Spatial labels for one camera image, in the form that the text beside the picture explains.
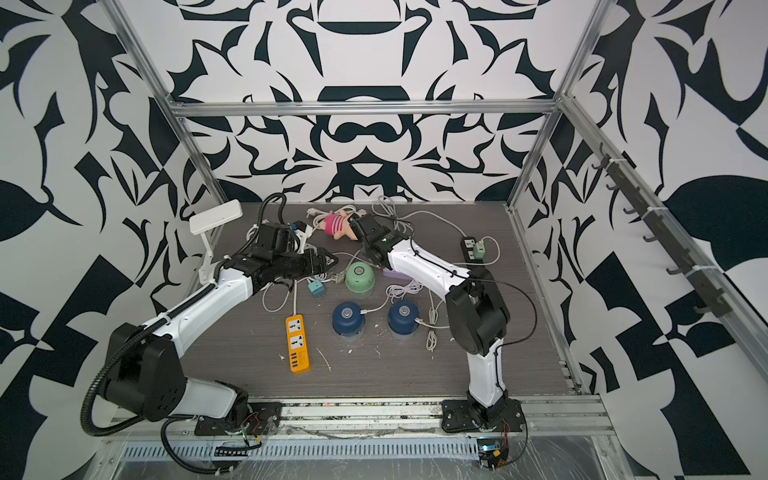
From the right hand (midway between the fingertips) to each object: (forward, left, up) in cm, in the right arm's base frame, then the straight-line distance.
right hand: (381, 233), depth 92 cm
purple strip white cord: (+23, -1, -13) cm, 27 cm away
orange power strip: (-29, +23, -12) cm, 39 cm away
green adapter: (0, -32, -9) cm, 33 cm away
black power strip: (+5, -29, -13) cm, 33 cm away
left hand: (-10, +15, +2) cm, 18 cm away
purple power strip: (-6, -4, -14) cm, 16 cm away
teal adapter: (-12, +20, -13) cm, 27 cm away
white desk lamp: (-3, +48, +10) cm, 49 cm away
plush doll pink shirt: (+11, +17, -8) cm, 21 cm away
